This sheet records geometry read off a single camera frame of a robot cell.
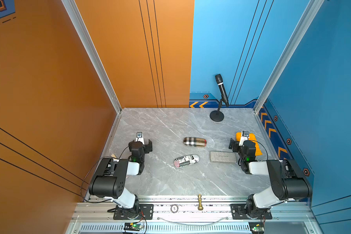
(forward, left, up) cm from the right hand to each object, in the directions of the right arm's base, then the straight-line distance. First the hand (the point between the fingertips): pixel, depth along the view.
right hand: (239, 139), depth 94 cm
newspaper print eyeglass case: (-15, +38, -2) cm, 41 cm away
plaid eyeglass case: (0, +29, -3) cm, 29 cm away
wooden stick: (-9, +82, -5) cm, 83 cm away
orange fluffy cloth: (+4, -11, -4) cm, 12 cm away
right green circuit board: (-46, +1, -9) cm, 47 cm away
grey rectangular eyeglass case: (-11, +12, -3) cm, 17 cm away
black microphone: (+31, +12, +24) cm, 40 cm away
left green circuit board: (-46, +61, -7) cm, 77 cm away
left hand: (0, +64, +1) cm, 64 cm away
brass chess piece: (-38, +28, -5) cm, 48 cm away
